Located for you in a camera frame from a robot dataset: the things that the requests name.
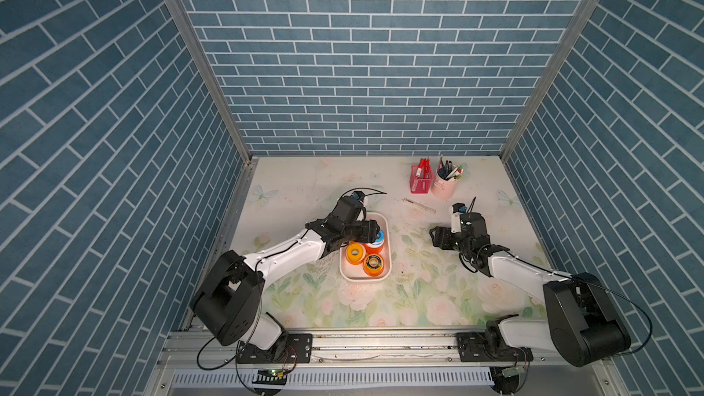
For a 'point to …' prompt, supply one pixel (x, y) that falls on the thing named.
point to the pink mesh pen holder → (421, 178)
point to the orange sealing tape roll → (373, 248)
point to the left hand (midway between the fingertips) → (378, 229)
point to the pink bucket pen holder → (444, 189)
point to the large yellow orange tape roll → (373, 265)
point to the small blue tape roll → (380, 239)
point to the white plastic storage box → (349, 272)
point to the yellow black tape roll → (352, 258)
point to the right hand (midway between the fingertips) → (441, 231)
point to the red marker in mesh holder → (423, 169)
